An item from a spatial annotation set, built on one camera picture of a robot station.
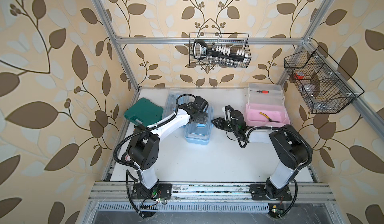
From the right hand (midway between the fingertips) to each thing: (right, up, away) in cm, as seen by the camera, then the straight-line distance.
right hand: (212, 121), depth 93 cm
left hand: (-10, +4, -4) cm, 12 cm away
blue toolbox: (-10, -6, -6) cm, 13 cm away
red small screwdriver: (+35, +20, +9) cm, 41 cm away
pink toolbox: (+37, +9, +6) cm, 38 cm away
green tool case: (-47, +5, +12) cm, 49 cm away
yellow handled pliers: (+40, +1, +8) cm, 40 cm away
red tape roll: (+46, +27, -13) cm, 55 cm away
